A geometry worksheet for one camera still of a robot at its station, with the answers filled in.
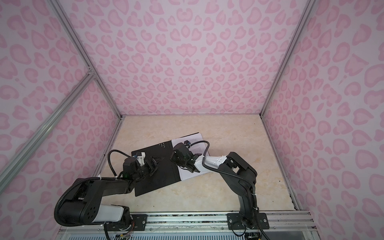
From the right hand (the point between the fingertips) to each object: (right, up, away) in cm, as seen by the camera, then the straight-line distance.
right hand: (170, 155), depth 89 cm
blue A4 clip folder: (-2, -11, +4) cm, 12 cm away
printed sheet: (+17, +3, +12) cm, 21 cm away
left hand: (-5, -3, 0) cm, 6 cm away
